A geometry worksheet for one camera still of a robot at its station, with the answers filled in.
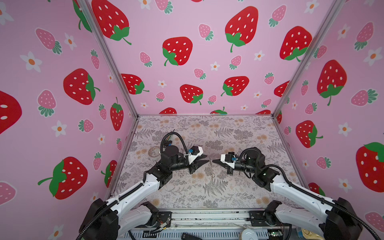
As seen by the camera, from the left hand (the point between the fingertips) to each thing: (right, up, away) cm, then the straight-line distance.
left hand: (206, 157), depth 71 cm
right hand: (+3, -1, -1) cm, 3 cm away
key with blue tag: (+5, -14, +18) cm, 24 cm away
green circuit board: (+33, -36, -1) cm, 49 cm away
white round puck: (+19, -33, -5) cm, 39 cm away
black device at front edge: (-10, -36, -4) cm, 37 cm away
